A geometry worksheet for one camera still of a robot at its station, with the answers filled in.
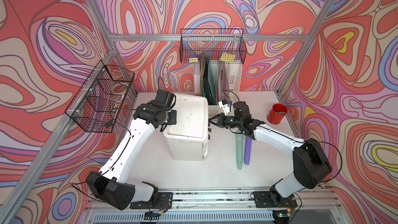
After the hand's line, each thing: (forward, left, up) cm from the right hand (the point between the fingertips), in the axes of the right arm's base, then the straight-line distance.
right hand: (208, 124), depth 81 cm
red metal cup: (+11, -43, -8) cm, 46 cm away
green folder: (+23, -2, +9) cm, 25 cm away
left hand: (0, +18, +7) cm, 19 cm away
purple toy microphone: (-10, -22, -16) cm, 29 cm away
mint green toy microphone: (-7, -18, -16) cm, 25 cm away
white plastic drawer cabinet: (-12, +10, +7) cm, 17 cm away
